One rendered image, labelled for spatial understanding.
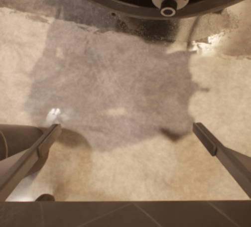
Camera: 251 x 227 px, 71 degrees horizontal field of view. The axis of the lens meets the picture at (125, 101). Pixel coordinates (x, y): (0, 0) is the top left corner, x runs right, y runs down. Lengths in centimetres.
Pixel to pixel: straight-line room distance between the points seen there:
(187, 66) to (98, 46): 49
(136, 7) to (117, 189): 82
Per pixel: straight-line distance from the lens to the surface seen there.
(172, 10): 61
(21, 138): 89
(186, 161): 95
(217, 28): 108
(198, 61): 99
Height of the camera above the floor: 91
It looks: 80 degrees down
